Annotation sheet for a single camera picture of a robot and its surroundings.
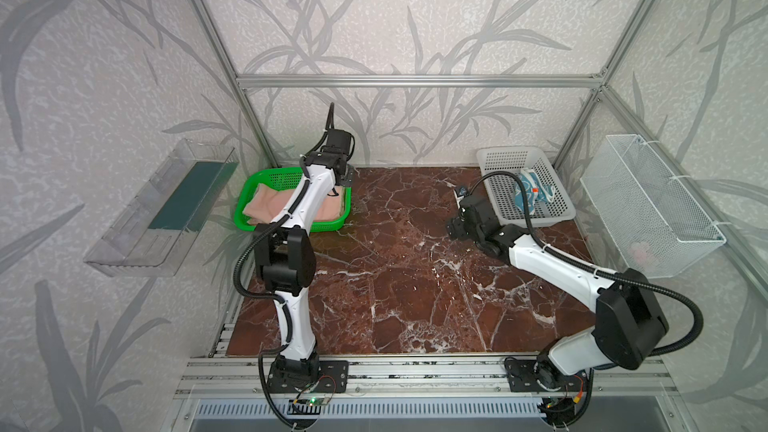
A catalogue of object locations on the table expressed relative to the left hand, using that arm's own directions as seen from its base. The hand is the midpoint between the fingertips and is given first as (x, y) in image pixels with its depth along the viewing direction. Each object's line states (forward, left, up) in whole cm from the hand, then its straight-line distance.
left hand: (329, 162), depth 92 cm
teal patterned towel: (+2, -70, -14) cm, 72 cm away
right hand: (-13, -42, -5) cm, 44 cm away
